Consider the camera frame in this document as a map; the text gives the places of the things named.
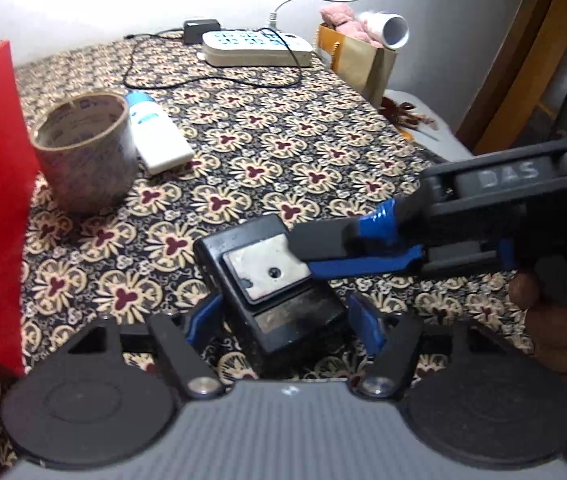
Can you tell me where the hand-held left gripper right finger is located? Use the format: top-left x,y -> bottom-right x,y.
347,294 -> 503,401

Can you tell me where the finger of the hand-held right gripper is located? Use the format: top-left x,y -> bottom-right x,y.
308,240 -> 517,279
288,192 -> 431,263

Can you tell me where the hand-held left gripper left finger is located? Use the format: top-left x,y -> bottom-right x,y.
66,292 -> 225,398

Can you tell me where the black box with metal plate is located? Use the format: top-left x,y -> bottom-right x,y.
194,215 -> 349,373

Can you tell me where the brown tape roll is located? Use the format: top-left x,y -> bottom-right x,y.
30,91 -> 139,217

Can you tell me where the white bottle with blue cap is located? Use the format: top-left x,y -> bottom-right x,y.
124,91 -> 195,176

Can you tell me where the person's right hand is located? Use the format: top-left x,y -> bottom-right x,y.
511,262 -> 567,393

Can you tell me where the floral patterned tablecloth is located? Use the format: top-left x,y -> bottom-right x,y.
0,35 -> 539,480

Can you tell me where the gold paper gift bag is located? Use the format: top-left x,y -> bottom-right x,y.
316,22 -> 398,106

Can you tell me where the white power strip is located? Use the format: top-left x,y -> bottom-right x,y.
200,30 -> 315,68

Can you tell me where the white plastic tube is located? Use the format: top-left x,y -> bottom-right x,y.
363,10 -> 409,51

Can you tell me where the pink plush toy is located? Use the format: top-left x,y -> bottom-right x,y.
319,2 -> 389,46

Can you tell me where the black power adapter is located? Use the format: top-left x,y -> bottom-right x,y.
183,18 -> 221,45

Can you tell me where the wooden door frame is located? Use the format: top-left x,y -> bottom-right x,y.
458,0 -> 567,156

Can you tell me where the black cable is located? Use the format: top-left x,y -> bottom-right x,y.
123,30 -> 301,92

